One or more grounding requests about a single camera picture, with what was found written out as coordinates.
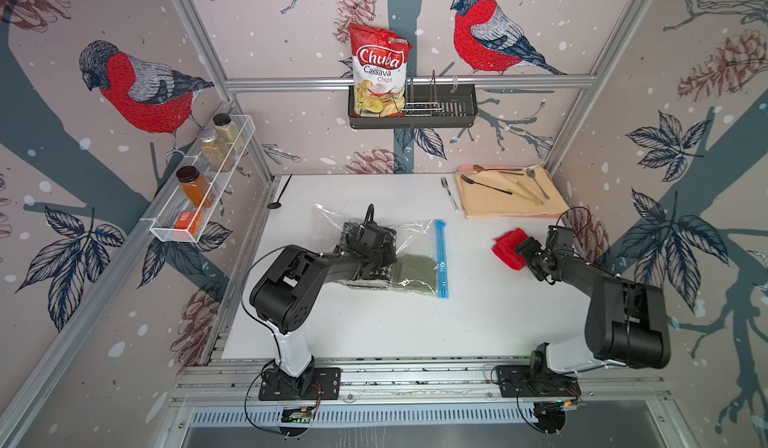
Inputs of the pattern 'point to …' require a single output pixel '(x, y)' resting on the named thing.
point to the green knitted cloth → (415, 273)
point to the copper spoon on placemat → (478, 169)
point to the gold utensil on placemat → (534, 198)
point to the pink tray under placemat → (469, 167)
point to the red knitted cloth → (504, 248)
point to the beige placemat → (481, 202)
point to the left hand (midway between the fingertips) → (400, 249)
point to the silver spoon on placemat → (531, 172)
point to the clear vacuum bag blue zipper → (429, 238)
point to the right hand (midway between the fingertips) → (521, 249)
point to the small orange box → (188, 220)
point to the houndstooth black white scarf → (380, 270)
